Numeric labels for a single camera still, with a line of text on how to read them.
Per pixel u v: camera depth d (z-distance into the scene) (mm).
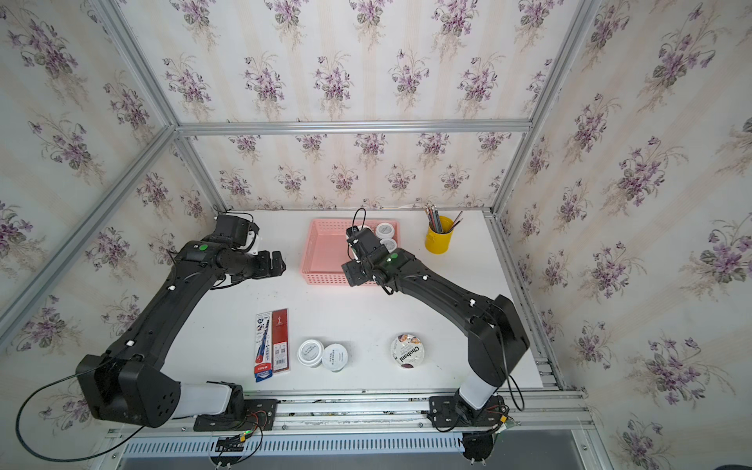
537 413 747
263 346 838
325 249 1050
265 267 703
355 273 736
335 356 771
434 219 1003
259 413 732
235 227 614
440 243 1014
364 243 621
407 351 793
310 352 775
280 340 855
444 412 728
